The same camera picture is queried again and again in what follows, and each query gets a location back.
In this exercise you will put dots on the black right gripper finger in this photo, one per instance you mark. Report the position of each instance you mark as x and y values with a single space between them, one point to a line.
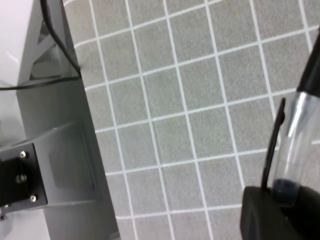
262 219

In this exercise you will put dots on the grey grid tablecloth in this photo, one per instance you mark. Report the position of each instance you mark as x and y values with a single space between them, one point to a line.
183 95

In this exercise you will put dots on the clear pen cap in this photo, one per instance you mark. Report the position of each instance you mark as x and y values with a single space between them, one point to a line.
292 132

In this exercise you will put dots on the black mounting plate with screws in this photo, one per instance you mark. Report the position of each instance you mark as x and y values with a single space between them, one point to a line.
21 182

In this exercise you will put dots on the grey metal table frame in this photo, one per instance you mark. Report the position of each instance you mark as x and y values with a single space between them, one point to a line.
43 102

